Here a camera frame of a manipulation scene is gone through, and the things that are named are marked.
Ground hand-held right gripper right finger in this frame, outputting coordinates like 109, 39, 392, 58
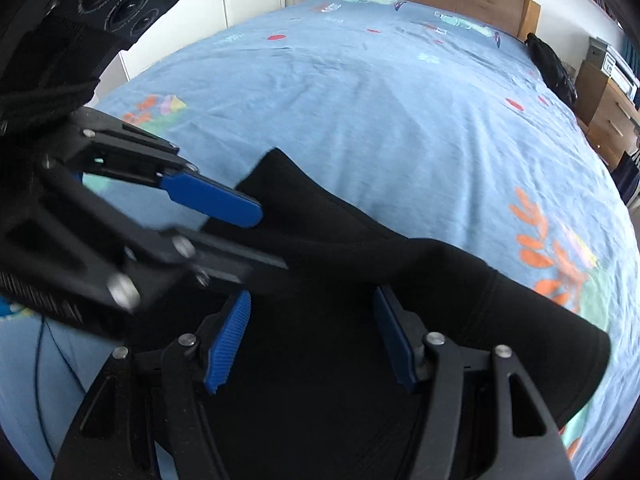
372, 286, 576, 480

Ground dark blue bag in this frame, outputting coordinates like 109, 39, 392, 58
612, 152, 640, 206

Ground blue printed bed sheet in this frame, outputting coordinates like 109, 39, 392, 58
0, 0, 640, 480

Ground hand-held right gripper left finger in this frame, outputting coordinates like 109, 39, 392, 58
52, 290, 252, 480

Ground white printer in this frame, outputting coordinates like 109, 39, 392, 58
587, 36, 640, 101

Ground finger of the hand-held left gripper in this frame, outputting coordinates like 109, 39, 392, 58
65, 107, 263, 228
107, 227, 289, 311

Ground black backpack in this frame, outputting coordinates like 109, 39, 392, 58
525, 32, 578, 106

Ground wooden dresser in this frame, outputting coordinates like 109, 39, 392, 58
575, 62, 640, 171

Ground black pants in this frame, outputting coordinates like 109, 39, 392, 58
200, 147, 612, 480

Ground blue cable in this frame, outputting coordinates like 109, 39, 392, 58
34, 317, 88, 461

